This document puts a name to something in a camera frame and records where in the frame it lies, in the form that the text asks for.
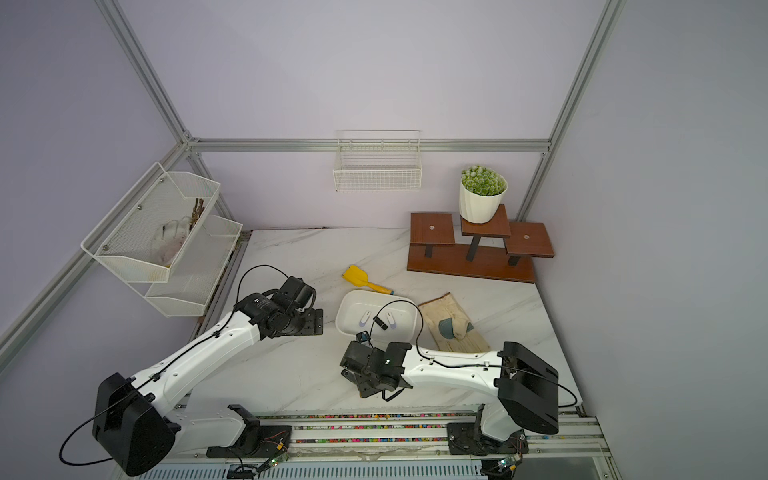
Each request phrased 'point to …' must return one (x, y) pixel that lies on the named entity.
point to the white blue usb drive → (364, 319)
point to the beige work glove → (451, 327)
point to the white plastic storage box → (352, 304)
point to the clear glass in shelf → (168, 239)
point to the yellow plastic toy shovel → (359, 277)
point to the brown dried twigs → (197, 211)
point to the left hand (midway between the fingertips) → (305, 328)
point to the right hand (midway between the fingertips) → (371, 384)
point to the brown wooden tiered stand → (490, 250)
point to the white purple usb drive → (391, 320)
